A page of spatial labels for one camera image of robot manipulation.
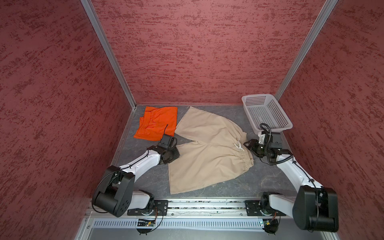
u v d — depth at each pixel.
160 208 0.75
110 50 0.87
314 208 0.44
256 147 0.76
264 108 1.20
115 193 0.42
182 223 0.71
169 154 0.76
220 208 0.76
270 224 0.71
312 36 0.81
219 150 0.94
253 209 0.74
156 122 1.08
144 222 0.73
